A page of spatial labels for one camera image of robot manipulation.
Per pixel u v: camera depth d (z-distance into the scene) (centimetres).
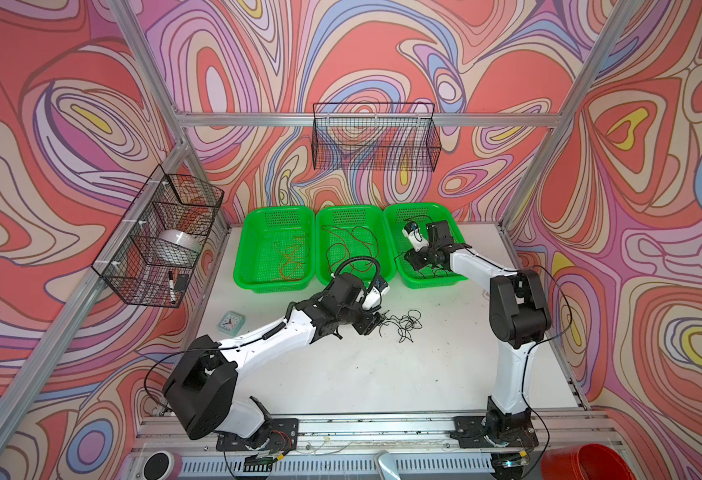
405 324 89
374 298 71
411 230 90
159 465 65
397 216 115
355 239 115
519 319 54
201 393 42
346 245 111
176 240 72
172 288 72
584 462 70
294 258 108
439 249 78
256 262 108
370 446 73
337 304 63
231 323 91
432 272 104
